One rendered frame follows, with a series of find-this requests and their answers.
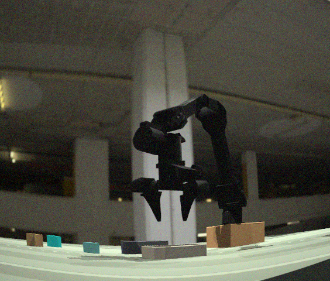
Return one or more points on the cyan cube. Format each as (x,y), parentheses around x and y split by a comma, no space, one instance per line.
(54,241)

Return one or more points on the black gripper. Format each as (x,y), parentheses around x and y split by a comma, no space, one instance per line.
(150,189)

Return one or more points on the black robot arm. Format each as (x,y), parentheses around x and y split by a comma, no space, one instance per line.
(152,137)

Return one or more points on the teal rectangular block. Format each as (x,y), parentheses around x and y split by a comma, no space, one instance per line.
(90,247)

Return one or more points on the white shallow tray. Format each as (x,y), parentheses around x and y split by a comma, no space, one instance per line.
(174,251)

